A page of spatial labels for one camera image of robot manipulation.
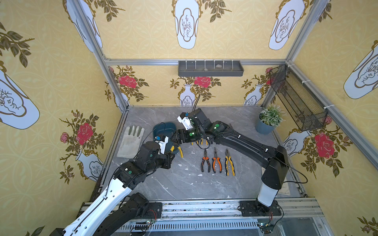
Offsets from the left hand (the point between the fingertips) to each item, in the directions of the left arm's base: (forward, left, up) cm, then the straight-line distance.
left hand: (175, 155), depth 73 cm
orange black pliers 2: (+5, -25, -18) cm, 31 cm away
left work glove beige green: (+20, +33, -20) cm, 43 cm away
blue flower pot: (+23, -57, -12) cm, 63 cm away
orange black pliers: (+6, -17, -18) cm, 25 cm away
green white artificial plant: (+27, -60, -3) cm, 66 cm away
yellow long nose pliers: (+11, -2, -21) cm, 24 cm away
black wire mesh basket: (+21, -73, +8) cm, 76 cm away
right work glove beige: (-13, -59, -19) cm, 63 cm away
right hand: (+5, +1, +4) cm, 6 cm away
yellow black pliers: (+6, -30, -19) cm, 36 cm away
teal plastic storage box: (+29, +8, -18) cm, 35 cm away
